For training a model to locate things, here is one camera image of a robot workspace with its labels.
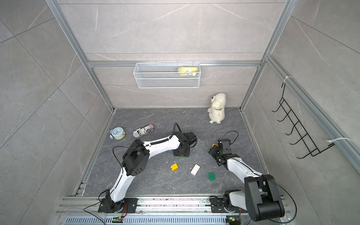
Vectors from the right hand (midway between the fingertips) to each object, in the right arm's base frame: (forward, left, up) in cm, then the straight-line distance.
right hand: (212, 150), depth 91 cm
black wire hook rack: (-4, -37, +29) cm, 47 cm away
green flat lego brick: (-16, +3, -3) cm, 16 cm away
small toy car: (+16, +51, +1) cm, 53 cm away
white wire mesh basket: (+47, +31, +28) cm, 62 cm away
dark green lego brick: (-4, +20, -2) cm, 21 cm away
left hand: (-1, +17, -1) cm, 17 cm away
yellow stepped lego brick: (-10, +25, -2) cm, 27 cm away
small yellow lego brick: (+6, -2, -2) cm, 7 cm away
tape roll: (+14, +67, +2) cm, 68 cm away
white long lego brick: (-12, +12, -2) cm, 17 cm away
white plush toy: (+29, -7, +7) cm, 31 cm away
